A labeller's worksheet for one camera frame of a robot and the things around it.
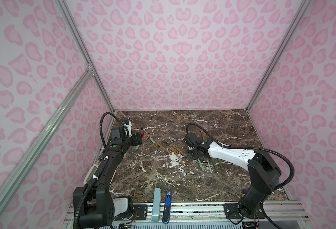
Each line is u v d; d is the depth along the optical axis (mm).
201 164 901
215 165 899
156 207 720
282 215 734
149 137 1036
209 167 881
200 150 627
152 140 1007
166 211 731
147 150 977
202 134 1058
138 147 979
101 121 617
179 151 952
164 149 975
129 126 780
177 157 927
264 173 451
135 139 764
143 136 1045
